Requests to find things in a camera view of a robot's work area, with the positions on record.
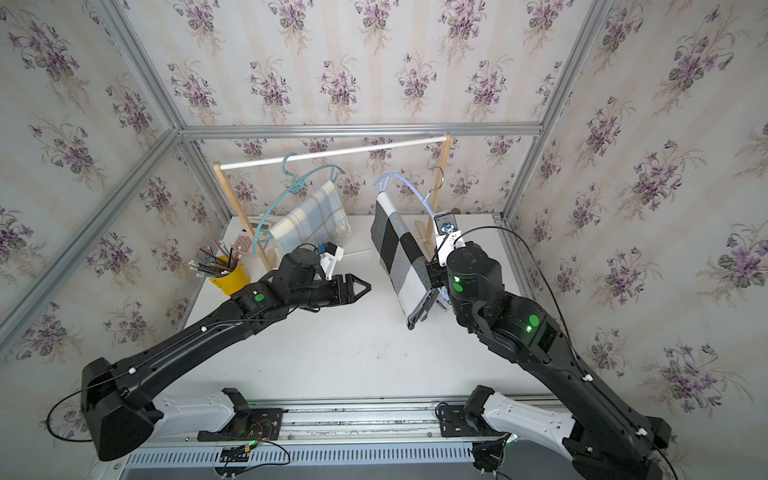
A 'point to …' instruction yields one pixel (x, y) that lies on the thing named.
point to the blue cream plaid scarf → (320, 220)
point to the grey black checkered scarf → (404, 259)
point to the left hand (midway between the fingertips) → (369, 295)
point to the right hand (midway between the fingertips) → (449, 238)
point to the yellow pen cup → (232, 282)
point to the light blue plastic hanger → (383, 182)
